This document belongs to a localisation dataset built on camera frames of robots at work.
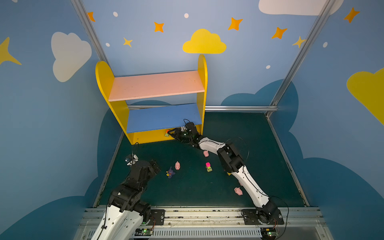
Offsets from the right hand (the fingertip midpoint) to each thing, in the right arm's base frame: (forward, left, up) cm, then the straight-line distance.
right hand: (169, 132), depth 100 cm
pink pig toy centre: (-12, -25, -6) cm, 29 cm away
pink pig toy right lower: (-34, -44, -7) cm, 56 cm away
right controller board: (-52, -56, -9) cm, 77 cm away
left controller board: (-55, +4, -7) cm, 56 cm away
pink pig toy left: (-21, -8, -6) cm, 23 cm away
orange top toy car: (0, +2, -3) cm, 4 cm away
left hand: (-28, +2, +8) cm, 30 cm away
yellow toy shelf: (0, +14, +8) cm, 17 cm away
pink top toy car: (-21, -27, -6) cm, 35 cm away
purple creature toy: (-27, -4, -3) cm, 28 cm away
